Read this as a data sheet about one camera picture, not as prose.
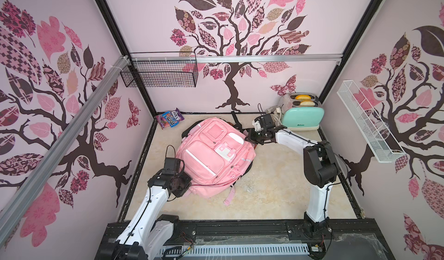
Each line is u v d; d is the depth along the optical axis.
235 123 1.14
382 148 0.72
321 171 0.52
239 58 0.94
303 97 1.03
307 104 1.01
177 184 0.60
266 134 0.74
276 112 1.14
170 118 1.14
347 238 0.73
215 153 0.89
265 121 0.78
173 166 0.64
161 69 0.95
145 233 0.43
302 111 0.99
